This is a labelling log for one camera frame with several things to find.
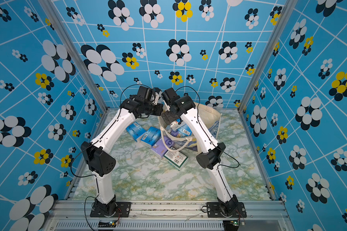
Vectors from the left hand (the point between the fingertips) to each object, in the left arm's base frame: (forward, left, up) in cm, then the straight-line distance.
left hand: (164, 108), depth 83 cm
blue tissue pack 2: (-6, +10, -21) cm, 24 cm away
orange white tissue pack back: (-12, -6, -2) cm, 13 cm away
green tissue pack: (-22, -7, -23) cm, 32 cm away
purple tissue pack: (-14, +4, -22) cm, 27 cm away
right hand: (-3, -7, -2) cm, 8 cm away
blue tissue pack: (-11, -11, -8) cm, 18 cm away
